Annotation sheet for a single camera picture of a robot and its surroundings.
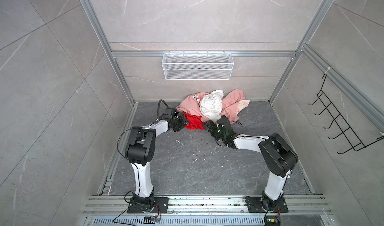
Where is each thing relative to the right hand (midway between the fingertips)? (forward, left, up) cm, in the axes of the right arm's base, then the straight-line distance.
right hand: (204, 126), depth 95 cm
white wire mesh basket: (+35, +5, +22) cm, 41 cm away
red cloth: (+6, +7, -3) cm, 9 cm away
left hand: (+6, +11, -1) cm, 13 cm away
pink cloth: (+25, -24, -3) cm, 35 cm away
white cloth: (+16, -5, +3) cm, 17 cm away
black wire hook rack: (-28, -58, +25) cm, 69 cm away
